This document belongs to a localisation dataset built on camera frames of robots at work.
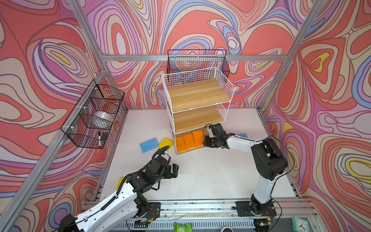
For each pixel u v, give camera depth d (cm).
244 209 73
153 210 72
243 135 101
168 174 69
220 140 72
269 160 50
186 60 88
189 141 97
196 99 68
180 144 96
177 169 75
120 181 52
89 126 75
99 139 72
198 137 96
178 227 68
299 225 68
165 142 98
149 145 96
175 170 70
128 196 50
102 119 70
